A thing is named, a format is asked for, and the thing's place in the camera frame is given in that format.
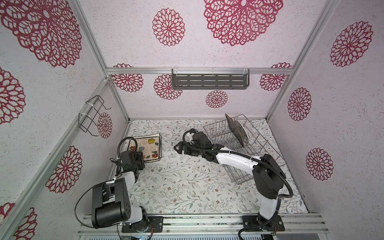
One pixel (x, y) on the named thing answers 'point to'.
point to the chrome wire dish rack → (220, 133)
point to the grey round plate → (243, 131)
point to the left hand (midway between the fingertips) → (143, 154)
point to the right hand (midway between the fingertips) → (178, 146)
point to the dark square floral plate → (150, 145)
